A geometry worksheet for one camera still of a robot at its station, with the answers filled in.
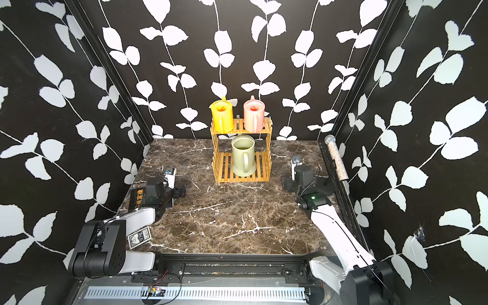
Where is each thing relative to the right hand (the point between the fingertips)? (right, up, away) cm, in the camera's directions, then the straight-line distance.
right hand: (295, 171), depth 83 cm
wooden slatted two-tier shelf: (-36, +3, +25) cm, 44 cm away
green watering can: (-23, +7, +3) cm, 24 cm away
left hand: (-56, -4, +10) cm, 57 cm away
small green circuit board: (-57, -45, -12) cm, 74 cm away
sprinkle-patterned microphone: (+18, +14, +5) cm, 24 cm away
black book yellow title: (-77, -14, +10) cm, 79 cm away
